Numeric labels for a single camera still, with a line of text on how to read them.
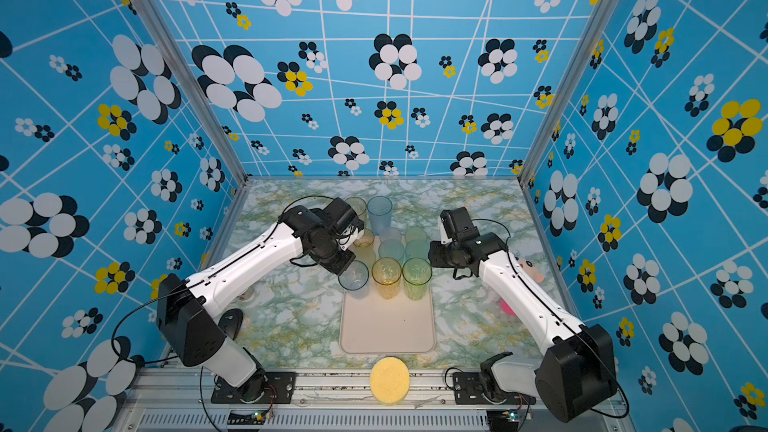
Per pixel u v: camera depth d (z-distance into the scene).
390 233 0.99
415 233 1.02
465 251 0.57
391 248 0.89
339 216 0.63
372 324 0.83
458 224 0.62
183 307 0.42
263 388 0.72
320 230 0.56
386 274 0.87
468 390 0.73
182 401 0.72
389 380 0.73
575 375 0.39
